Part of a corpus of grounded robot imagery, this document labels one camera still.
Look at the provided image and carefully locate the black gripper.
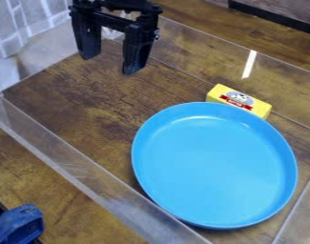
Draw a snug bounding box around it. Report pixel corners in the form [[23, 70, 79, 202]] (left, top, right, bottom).
[[70, 0, 163, 74]]

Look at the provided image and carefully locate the blue round plastic tray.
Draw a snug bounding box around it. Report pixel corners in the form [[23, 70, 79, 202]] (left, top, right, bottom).
[[131, 102, 298, 230]]

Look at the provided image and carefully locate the white patterned cloth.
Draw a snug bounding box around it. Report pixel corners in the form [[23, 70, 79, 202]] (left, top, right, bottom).
[[0, 0, 72, 59]]

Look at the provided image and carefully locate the yellow butter box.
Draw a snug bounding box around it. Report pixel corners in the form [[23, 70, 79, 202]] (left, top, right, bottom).
[[206, 84, 271, 119]]

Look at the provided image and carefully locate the clear acrylic enclosure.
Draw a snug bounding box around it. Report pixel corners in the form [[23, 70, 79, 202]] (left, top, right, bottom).
[[0, 19, 310, 244]]

